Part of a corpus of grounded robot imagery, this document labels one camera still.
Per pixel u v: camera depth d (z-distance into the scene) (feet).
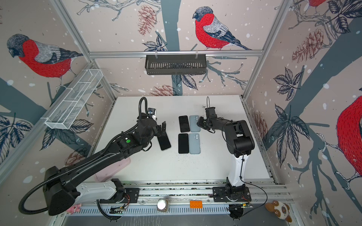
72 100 2.53
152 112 2.11
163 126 2.29
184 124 3.54
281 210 2.20
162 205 2.05
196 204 2.29
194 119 3.50
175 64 3.50
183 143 3.05
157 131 1.87
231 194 2.16
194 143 3.16
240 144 1.76
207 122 2.87
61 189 1.25
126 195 2.38
